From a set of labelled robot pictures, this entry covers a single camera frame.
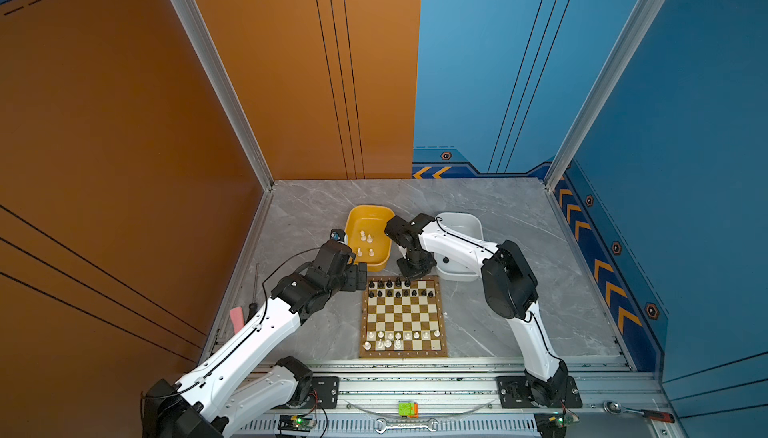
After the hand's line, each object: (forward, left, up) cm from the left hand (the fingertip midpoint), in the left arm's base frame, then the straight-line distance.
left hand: (351, 265), depth 79 cm
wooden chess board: (-9, -14, -14) cm, 22 cm away
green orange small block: (-31, -15, -13) cm, 37 cm away
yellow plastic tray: (+18, -2, -14) cm, 23 cm away
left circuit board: (-34, +11, -17) cm, 39 cm away
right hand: (+3, -17, -13) cm, 22 cm away
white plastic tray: (+24, -38, -13) cm, 47 cm away
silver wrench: (-34, -9, -16) cm, 38 cm away
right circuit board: (-33, -50, -16) cm, 62 cm away
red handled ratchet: (-30, -64, -13) cm, 72 cm away
